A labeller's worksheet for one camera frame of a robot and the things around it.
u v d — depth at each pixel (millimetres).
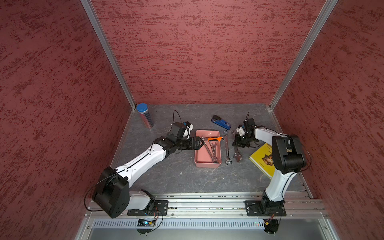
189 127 761
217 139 914
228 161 918
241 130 942
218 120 1086
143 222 714
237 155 896
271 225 700
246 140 852
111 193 406
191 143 711
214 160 896
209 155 915
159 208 741
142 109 920
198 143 723
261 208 723
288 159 508
